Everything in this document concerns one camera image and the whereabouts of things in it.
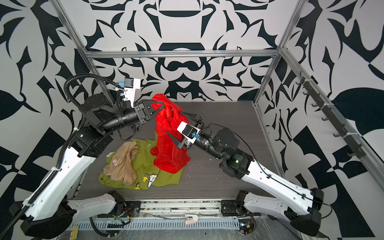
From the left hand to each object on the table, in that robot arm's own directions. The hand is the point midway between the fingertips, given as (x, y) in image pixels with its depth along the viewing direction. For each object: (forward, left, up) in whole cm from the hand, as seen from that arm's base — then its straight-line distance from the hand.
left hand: (166, 99), depth 49 cm
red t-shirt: (-4, +4, -33) cm, 33 cm away
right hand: (-3, -3, -7) cm, 8 cm away
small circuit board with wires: (-31, -33, -53) cm, 70 cm away
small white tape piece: (-28, -7, -50) cm, 58 cm away
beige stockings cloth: (-5, +28, -43) cm, 52 cm away
